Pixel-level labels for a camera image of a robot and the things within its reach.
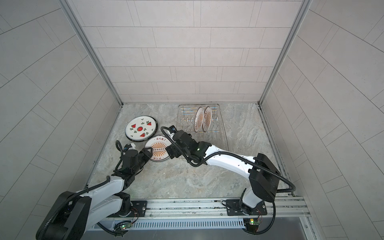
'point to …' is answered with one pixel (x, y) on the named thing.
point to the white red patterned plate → (158, 143)
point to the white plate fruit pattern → (141, 128)
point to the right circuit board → (251, 224)
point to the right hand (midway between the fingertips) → (172, 145)
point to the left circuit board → (126, 225)
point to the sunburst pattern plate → (207, 118)
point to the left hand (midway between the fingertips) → (155, 147)
